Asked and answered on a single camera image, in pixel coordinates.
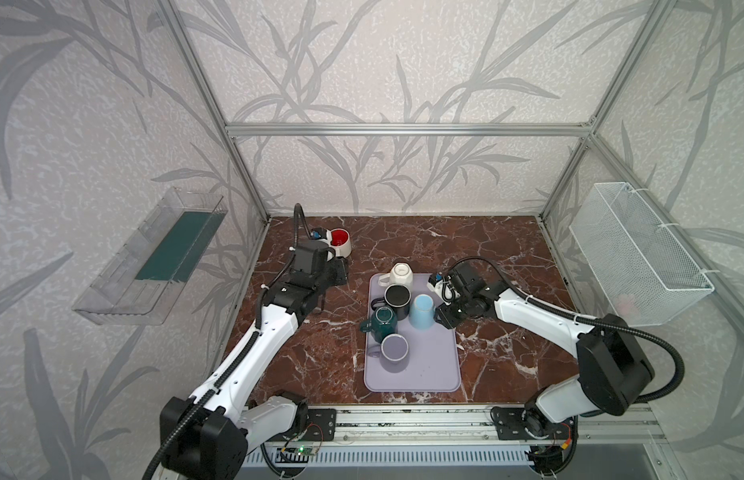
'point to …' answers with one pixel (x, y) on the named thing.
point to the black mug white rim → (397, 297)
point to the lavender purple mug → (393, 348)
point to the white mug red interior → (339, 239)
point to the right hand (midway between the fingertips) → (440, 304)
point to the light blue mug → (422, 313)
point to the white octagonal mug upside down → (400, 274)
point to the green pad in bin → (181, 249)
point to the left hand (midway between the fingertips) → (348, 253)
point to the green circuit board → (299, 450)
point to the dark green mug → (383, 323)
